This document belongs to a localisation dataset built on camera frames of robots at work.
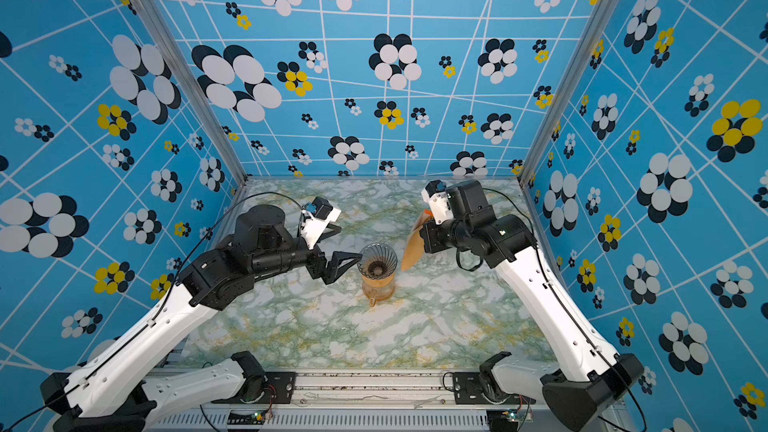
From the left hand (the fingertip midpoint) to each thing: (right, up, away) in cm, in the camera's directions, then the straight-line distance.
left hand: (351, 241), depth 62 cm
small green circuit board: (-24, -43, +8) cm, 50 cm away
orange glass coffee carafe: (+4, -18, +29) cm, 34 cm away
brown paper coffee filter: (+14, -2, +8) cm, 16 cm away
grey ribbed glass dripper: (+4, -9, +22) cm, 24 cm away
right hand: (+16, +1, +9) cm, 18 cm away
